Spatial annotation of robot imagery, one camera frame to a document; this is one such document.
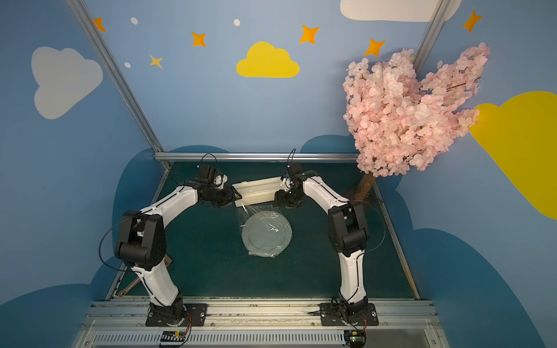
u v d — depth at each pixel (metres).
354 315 0.65
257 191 1.01
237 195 0.90
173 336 0.73
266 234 0.94
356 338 0.73
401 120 0.64
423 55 0.79
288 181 0.88
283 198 0.86
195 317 0.74
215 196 0.81
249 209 0.98
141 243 0.49
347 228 0.54
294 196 0.82
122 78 0.86
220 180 0.90
